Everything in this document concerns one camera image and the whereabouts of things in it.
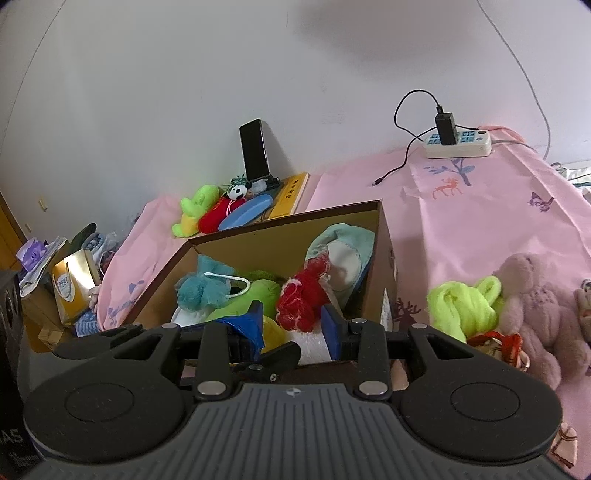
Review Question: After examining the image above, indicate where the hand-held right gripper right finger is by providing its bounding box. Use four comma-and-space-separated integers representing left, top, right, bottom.
321, 305, 467, 400

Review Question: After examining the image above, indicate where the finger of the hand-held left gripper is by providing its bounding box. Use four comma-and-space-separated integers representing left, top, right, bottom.
53, 323, 145, 361
231, 342, 302, 377

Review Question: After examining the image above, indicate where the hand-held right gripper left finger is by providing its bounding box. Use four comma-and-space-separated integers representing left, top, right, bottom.
108, 300, 266, 401

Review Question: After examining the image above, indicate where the white radish plush toy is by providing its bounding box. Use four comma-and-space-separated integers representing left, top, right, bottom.
263, 316, 333, 366

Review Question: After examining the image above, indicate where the red fuzzy pouf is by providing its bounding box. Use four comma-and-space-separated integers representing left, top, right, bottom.
276, 256, 332, 332

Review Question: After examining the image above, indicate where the teal green plush toy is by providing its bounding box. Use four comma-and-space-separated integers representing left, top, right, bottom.
305, 223, 376, 296

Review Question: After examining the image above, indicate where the brown cardboard box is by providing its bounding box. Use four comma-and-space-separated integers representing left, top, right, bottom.
121, 199, 399, 370

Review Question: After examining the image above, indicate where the yellow plush toy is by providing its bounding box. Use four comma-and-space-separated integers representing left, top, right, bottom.
427, 275, 506, 343

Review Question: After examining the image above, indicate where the red white figure plush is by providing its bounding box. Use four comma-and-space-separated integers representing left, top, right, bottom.
466, 330, 532, 372

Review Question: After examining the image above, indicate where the mauve teddy bear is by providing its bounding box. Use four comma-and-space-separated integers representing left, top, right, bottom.
496, 252, 591, 391

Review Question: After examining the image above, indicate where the blue striped cloth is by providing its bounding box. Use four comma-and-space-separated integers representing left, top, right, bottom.
74, 309, 100, 337

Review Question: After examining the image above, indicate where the small cardboard box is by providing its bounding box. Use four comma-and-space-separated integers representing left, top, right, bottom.
21, 281, 65, 352

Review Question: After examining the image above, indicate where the teal mesh bath pouf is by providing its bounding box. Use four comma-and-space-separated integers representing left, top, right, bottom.
175, 255, 236, 311

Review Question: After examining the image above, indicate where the yellow paper bag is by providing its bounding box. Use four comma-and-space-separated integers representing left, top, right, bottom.
50, 249, 102, 326

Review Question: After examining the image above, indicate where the purple packet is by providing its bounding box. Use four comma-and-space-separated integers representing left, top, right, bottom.
16, 239, 51, 273

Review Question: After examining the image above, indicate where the blue oval case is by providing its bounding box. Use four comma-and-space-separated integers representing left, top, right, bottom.
218, 194, 274, 230

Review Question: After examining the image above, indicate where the red plush toy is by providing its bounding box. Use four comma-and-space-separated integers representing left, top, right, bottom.
198, 198, 243, 234

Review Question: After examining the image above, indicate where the wooden cabinet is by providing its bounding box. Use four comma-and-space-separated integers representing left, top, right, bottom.
0, 189, 28, 273

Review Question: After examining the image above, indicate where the yellow book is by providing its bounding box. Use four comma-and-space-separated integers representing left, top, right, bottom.
268, 172, 310, 219

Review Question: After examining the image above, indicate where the green frog plush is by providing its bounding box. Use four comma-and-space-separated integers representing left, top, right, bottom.
172, 185, 225, 238

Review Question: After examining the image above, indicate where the small panda toy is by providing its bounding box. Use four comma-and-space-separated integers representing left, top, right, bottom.
224, 175, 269, 201

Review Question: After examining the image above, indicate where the black phone stand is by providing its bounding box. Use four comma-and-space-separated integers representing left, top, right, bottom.
247, 173, 283, 191

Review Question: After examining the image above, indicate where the pink printed tablecloth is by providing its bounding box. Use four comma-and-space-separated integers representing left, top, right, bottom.
97, 124, 591, 472

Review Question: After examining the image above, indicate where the black smartphone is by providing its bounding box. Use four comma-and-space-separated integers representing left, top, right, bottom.
239, 119, 271, 181

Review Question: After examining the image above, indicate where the white power strip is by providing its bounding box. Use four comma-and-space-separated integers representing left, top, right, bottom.
424, 129, 492, 159

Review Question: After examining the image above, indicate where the black charger plug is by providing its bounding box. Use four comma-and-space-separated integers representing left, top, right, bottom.
435, 106, 457, 146

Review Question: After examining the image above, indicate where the black charger cable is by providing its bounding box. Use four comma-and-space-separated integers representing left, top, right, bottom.
372, 90, 444, 188

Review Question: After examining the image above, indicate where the white cable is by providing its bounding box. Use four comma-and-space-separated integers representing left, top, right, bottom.
475, 0, 552, 161

